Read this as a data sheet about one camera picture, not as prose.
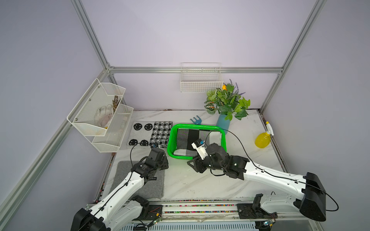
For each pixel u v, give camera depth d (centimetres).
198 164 63
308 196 40
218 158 56
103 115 78
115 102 81
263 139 93
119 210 42
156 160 62
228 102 85
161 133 101
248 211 73
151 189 78
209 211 75
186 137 98
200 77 95
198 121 111
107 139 90
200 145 64
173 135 97
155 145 74
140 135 101
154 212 72
